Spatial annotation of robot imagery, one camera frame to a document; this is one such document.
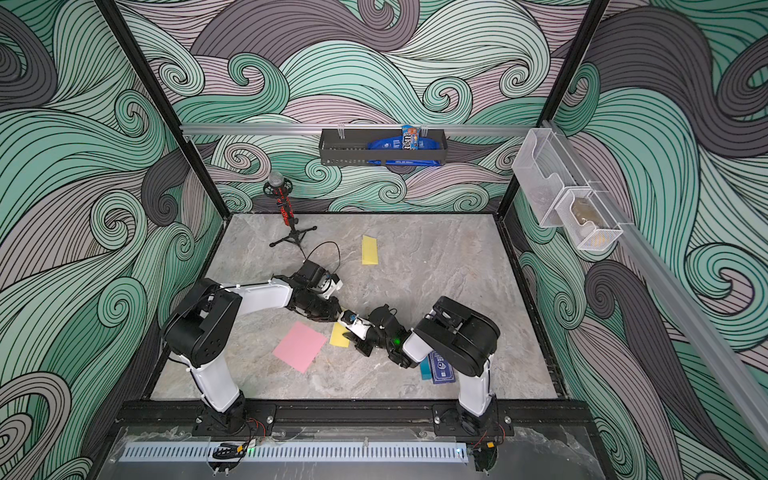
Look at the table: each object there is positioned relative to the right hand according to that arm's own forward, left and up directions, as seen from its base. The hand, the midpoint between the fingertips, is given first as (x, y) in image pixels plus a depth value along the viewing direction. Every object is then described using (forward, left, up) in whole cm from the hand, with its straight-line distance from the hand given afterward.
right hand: (350, 328), depth 90 cm
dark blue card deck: (-13, -26, +3) cm, 29 cm away
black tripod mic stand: (+33, +22, +7) cm, 40 cm away
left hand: (+3, +2, +2) cm, 5 cm away
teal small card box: (-12, -22, +1) cm, 25 cm away
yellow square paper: (-3, +4, +1) cm, 5 cm away
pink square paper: (-6, +15, +1) cm, 16 cm away
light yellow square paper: (+29, -6, +1) cm, 30 cm away
